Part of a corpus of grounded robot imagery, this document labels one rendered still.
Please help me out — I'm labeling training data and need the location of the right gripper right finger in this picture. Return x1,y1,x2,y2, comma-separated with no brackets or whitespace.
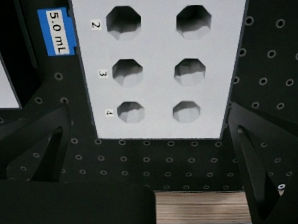
228,102,298,224

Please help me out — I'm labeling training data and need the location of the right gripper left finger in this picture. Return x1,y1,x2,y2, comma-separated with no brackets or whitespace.
0,103,72,182

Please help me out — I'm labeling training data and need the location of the black perforated breadboard plate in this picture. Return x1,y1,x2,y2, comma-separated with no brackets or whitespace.
0,0,298,193

